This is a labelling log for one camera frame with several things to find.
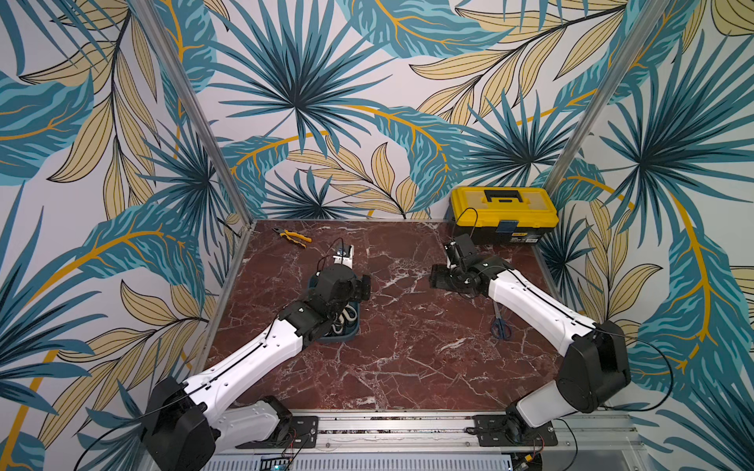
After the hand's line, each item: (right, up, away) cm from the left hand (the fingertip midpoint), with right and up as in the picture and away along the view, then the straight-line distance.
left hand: (359, 275), depth 79 cm
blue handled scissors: (+44, -17, +13) cm, 49 cm away
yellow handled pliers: (-28, +12, +35) cm, 47 cm away
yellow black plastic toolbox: (+49, +19, +24) cm, 58 cm away
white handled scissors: (-4, -13, +13) cm, 19 cm away
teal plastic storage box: (-5, -16, +11) cm, 20 cm away
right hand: (+25, -2, +8) cm, 26 cm away
